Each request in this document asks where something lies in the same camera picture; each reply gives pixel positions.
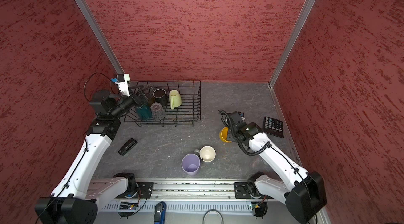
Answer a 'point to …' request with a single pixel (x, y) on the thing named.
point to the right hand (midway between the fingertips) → (233, 138)
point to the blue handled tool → (160, 213)
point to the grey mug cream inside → (207, 153)
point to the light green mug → (175, 99)
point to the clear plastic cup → (157, 111)
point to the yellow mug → (223, 134)
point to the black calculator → (273, 126)
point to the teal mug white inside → (144, 112)
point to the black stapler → (128, 146)
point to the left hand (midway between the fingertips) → (148, 89)
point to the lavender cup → (190, 163)
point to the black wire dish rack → (189, 112)
